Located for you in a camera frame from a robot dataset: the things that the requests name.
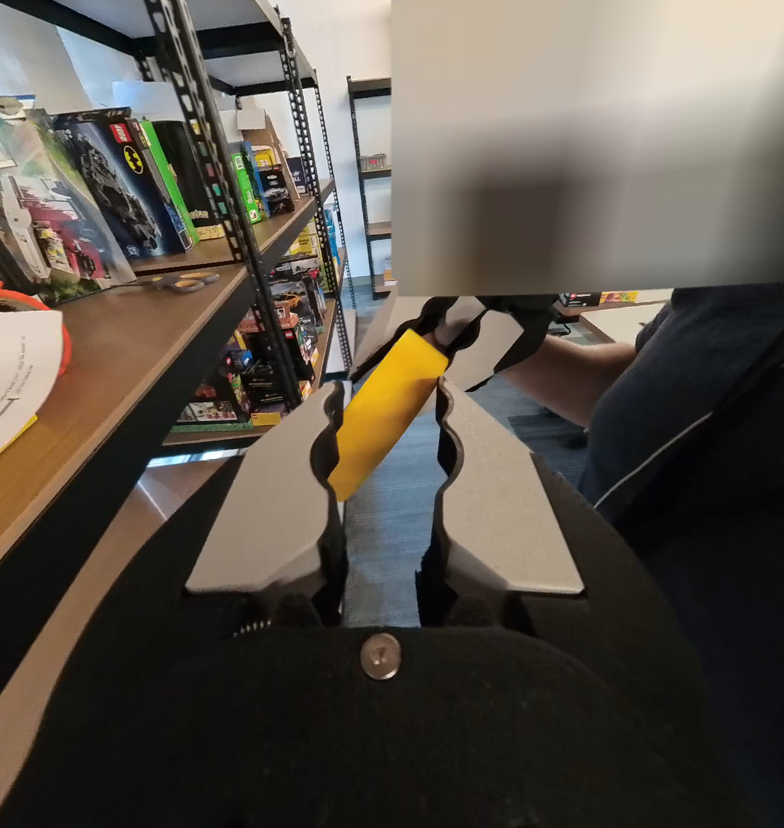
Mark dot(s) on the wooden desk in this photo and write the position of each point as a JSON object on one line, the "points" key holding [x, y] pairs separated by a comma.
{"points": [[107, 362]]}

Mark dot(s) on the person's right forearm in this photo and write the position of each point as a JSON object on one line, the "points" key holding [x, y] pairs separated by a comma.
{"points": [[573, 375]]}

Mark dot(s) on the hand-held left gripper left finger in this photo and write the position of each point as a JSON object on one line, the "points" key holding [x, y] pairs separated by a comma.
{"points": [[269, 517]]}

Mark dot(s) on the grey and yellow scissors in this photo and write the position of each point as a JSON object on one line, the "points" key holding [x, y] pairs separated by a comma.
{"points": [[191, 283]]}

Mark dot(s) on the black metal shelving unit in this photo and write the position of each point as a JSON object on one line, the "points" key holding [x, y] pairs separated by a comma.
{"points": [[249, 213]]}

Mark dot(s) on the dark blue toy box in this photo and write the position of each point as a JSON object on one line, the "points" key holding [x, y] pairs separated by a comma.
{"points": [[127, 194]]}

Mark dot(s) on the yellow tape roll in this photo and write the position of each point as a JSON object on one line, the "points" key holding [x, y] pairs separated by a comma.
{"points": [[385, 414]]}

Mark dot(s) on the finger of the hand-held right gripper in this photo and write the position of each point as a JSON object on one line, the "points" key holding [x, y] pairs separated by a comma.
{"points": [[489, 343], [385, 336]]}

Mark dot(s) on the row of assorted toy boxes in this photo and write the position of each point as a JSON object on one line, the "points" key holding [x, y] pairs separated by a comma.
{"points": [[269, 187]]}

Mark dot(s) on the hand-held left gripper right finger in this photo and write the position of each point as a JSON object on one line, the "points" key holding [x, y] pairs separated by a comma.
{"points": [[502, 517]]}

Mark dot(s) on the group of small toy boxes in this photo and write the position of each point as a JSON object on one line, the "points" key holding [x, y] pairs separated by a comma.
{"points": [[269, 362]]}

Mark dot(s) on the orange tape roll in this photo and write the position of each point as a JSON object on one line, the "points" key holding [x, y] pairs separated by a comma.
{"points": [[23, 301]]}

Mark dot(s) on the green toy box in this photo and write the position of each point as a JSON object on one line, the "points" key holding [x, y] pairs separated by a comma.
{"points": [[165, 162]]}

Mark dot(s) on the person's dark t-shirt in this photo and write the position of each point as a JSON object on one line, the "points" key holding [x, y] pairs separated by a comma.
{"points": [[722, 517]]}

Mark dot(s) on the white table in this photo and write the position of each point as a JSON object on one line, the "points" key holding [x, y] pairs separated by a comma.
{"points": [[618, 323]]}

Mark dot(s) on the car picture toy box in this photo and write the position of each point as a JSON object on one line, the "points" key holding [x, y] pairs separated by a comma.
{"points": [[55, 213]]}

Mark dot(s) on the white paper sheet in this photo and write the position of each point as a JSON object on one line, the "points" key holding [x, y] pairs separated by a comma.
{"points": [[10, 375]]}

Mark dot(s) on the black toy box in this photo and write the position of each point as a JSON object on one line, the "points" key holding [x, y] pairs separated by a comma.
{"points": [[186, 162]]}

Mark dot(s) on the black metal storage rack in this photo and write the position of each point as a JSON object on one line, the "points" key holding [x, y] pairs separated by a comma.
{"points": [[366, 194]]}

